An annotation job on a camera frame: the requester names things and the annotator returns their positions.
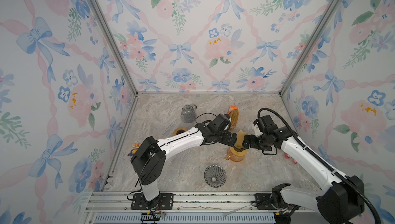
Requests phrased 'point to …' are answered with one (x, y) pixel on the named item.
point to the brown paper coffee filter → (240, 135)
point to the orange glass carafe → (236, 154)
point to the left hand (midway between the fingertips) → (231, 137)
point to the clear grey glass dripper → (215, 175)
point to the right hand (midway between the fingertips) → (249, 143)
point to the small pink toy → (293, 160)
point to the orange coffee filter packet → (233, 112)
